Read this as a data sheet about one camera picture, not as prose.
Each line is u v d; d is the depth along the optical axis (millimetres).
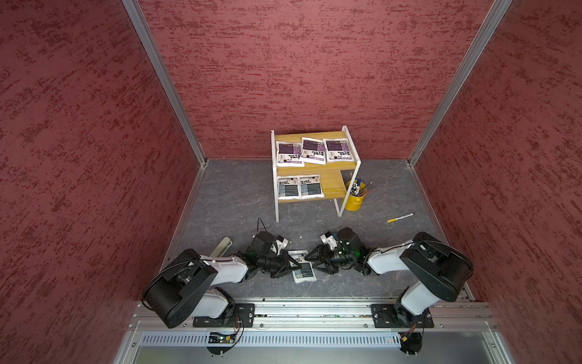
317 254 798
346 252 738
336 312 767
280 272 756
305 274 809
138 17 720
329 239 851
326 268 778
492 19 725
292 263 811
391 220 976
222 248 868
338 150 776
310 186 878
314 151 759
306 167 741
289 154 757
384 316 739
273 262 747
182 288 433
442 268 463
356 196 965
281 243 834
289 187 877
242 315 739
